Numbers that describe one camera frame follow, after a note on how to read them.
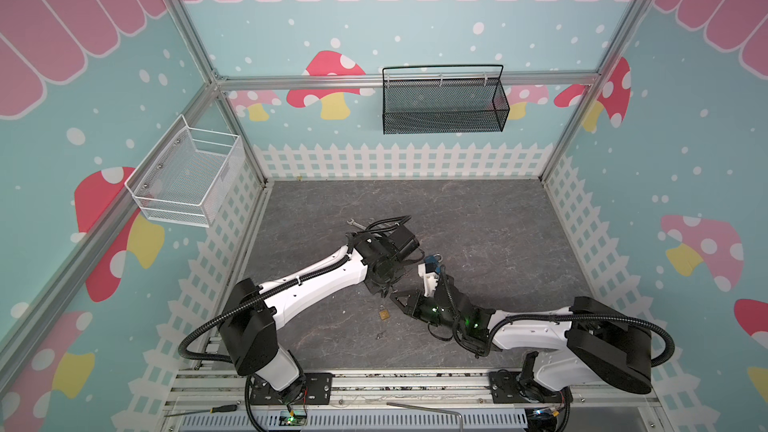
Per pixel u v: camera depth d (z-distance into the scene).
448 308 0.59
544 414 0.72
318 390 0.75
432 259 0.97
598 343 0.45
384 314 0.87
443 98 0.94
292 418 0.73
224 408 0.71
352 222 1.06
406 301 0.74
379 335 0.83
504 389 0.74
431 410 0.72
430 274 0.74
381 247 0.57
